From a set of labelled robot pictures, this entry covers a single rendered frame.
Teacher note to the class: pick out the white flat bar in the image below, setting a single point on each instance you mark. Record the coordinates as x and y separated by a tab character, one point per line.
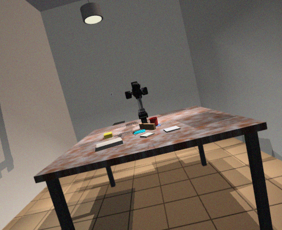
108	144

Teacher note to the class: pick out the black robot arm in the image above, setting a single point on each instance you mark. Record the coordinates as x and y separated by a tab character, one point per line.
142	113

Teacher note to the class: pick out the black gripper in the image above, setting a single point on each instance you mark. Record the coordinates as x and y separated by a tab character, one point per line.
136	93

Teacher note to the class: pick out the small yellow block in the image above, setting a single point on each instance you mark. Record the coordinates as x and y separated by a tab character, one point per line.
108	135

